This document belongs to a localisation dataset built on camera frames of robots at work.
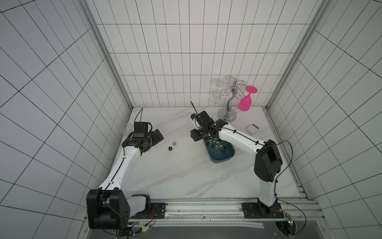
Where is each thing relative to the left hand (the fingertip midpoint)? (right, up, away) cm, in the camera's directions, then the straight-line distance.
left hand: (156, 141), depth 84 cm
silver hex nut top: (+9, -4, +13) cm, 17 cm away
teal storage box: (+39, -8, +11) cm, 41 cm away
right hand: (+20, +3, +4) cm, 20 cm away
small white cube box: (+65, +6, +21) cm, 68 cm away
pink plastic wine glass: (+57, +23, +13) cm, 63 cm away
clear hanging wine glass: (+38, +30, +16) cm, 51 cm away
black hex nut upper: (+6, -7, +11) cm, 14 cm away
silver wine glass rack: (+49, +17, +30) cm, 60 cm away
